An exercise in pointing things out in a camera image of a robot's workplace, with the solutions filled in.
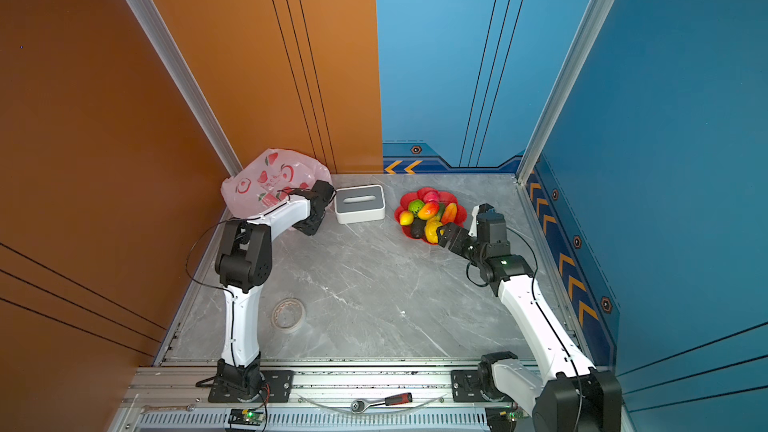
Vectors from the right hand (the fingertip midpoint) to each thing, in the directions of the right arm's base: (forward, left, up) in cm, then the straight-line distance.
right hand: (447, 235), depth 82 cm
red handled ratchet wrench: (-37, +23, -15) cm, 46 cm away
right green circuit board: (-39, -11, -19) cm, 45 cm away
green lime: (+21, +8, -12) cm, 25 cm away
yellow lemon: (+9, +3, -10) cm, 14 cm away
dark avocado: (+12, +7, -12) cm, 18 cm away
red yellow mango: (+17, +3, -10) cm, 20 cm away
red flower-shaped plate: (+26, -3, -13) cm, 29 cm away
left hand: (+15, +48, -12) cm, 52 cm away
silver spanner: (-38, +64, -17) cm, 77 cm away
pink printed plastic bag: (+24, +62, -4) cm, 67 cm away
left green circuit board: (-39, +50, -18) cm, 66 cm away
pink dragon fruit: (+25, +2, -11) cm, 27 cm away
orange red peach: (+18, -4, -12) cm, 22 cm away
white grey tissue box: (+22, +28, -12) cm, 38 cm away
